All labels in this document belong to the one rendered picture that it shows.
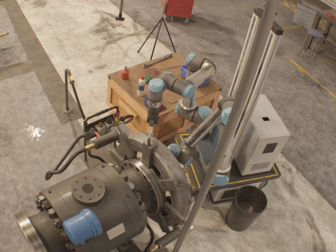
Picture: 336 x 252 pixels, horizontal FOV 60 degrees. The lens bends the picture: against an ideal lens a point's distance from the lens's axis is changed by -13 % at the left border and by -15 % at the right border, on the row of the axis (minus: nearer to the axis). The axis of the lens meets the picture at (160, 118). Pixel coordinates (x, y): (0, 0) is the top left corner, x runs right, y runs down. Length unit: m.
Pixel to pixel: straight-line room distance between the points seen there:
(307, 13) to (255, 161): 5.53
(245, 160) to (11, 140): 2.39
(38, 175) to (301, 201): 2.75
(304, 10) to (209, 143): 5.47
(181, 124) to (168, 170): 1.53
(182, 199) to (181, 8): 4.24
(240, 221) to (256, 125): 0.86
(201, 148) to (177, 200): 0.94
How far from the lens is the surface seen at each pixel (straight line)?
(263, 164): 3.07
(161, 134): 3.46
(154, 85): 2.00
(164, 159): 2.14
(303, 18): 8.04
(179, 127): 3.63
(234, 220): 2.98
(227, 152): 2.41
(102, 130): 3.01
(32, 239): 1.98
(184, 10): 5.94
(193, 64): 2.60
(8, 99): 4.16
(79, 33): 5.42
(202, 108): 3.02
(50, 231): 2.05
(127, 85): 3.48
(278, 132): 2.87
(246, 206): 3.15
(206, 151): 3.03
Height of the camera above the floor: 2.57
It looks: 42 degrees down
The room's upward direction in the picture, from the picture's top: 11 degrees clockwise
